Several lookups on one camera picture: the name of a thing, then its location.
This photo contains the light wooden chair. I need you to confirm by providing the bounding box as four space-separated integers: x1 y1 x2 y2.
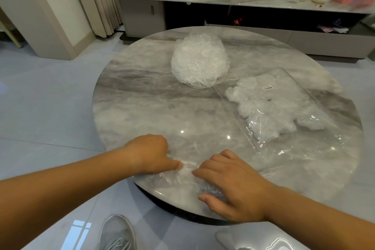
0 9 23 48

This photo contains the person's left hand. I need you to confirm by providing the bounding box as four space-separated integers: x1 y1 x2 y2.
124 134 184 176

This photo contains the long grey low cabinet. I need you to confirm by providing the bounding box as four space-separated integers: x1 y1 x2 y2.
110 0 375 63

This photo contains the clear bag of caps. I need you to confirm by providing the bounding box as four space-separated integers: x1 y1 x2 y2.
225 76 329 143

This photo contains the pile of clear plastic caps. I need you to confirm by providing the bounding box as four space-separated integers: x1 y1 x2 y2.
170 32 230 89

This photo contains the clear plastic cover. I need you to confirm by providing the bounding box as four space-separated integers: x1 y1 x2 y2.
146 154 235 202

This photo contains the grey sneaker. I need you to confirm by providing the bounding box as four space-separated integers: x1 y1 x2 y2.
98 214 137 250

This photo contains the person's right forearm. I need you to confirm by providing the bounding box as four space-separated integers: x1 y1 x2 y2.
266 191 375 250

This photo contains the black table base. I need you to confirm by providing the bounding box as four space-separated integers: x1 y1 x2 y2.
132 179 235 226

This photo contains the person's right hand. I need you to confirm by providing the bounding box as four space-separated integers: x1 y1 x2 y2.
192 149 277 223

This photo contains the clear plastic bag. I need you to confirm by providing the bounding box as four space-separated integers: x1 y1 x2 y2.
214 68 362 167

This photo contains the person's left forearm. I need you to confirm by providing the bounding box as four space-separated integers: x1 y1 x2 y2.
0 152 141 250

